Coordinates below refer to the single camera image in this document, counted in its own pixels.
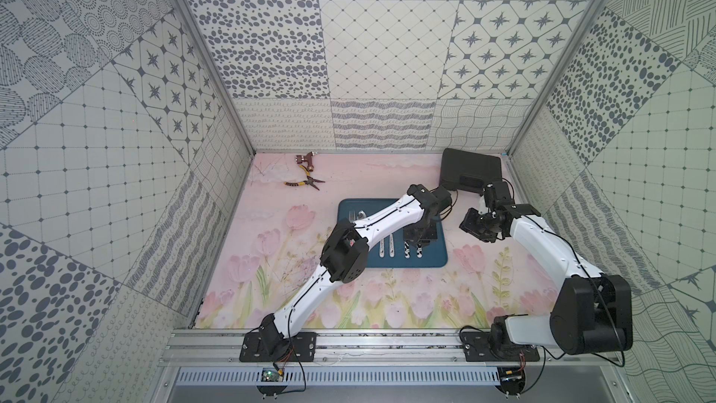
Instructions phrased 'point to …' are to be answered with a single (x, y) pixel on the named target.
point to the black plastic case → (469, 171)
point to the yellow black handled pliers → (310, 180)
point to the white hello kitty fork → (392, 245)
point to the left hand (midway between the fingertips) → (428, 242)
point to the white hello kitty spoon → (381, 248)
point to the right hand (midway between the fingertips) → (466, 230)
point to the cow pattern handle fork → (406, 250)
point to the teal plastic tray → (434, 255)
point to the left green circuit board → (271, 374)
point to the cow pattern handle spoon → (419, 250)
